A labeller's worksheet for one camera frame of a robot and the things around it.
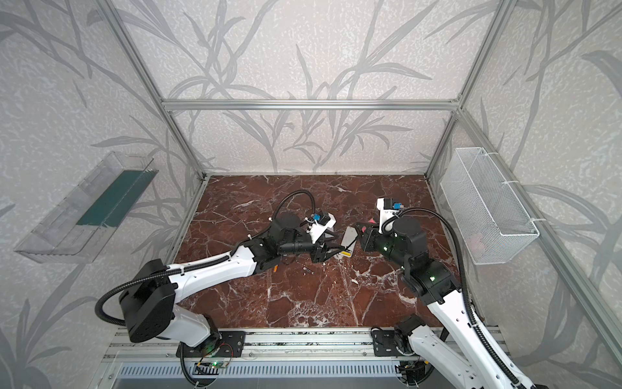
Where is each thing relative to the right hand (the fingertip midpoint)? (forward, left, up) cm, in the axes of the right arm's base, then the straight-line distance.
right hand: (357, 216), depth 69 cm
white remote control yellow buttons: (+8, 0, -26) cm, 27 cm away
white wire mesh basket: (-6, -33, +5) cm, 34 cm away
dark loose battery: (-4, +16, -29) cm, 34 cm away
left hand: (-3, +4, -7) cm, 9 cm away
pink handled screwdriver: (-4, -3, +4) cm, 7 cm away
